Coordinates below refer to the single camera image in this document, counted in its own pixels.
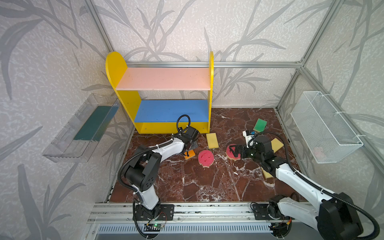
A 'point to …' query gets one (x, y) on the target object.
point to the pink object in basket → (319, 155)
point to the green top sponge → (260, 125)
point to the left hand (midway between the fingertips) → (190, 141)
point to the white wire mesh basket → (329, 137)
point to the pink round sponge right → (230, 154)
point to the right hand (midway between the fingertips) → (235, 141)
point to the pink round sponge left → (205, 158)
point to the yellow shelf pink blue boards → (153, 116)
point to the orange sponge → (189, 154)
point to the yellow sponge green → (212, 140)
